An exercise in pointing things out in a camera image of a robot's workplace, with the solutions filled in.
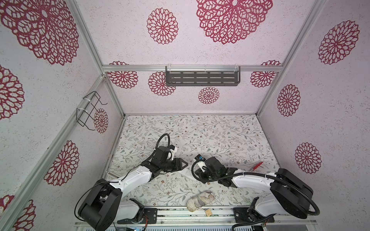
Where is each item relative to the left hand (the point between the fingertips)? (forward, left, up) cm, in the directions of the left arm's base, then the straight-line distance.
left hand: (185, 167), depth 83 cm
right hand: (-1, -6, -3) cm, 7 cm away
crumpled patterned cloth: (-16, -7, -5) cm, 19 cm away
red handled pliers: (+4, -47, -8) cm, 48 cm away
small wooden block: (-22, -12, -7) cm, 26 cm away
